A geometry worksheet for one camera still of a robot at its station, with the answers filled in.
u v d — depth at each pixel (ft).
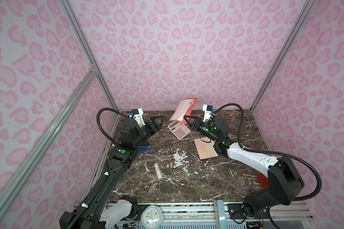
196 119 2.26
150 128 2.00
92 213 1.26
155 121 2.03
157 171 2.81
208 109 2.28
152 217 2.27
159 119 3.74
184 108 2.57
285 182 1.41
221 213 2.26
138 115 2.10
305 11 2.33
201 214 2.40
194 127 2.17
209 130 2.16
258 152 1.65
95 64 2.97
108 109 1.91
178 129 3.45
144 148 3.21
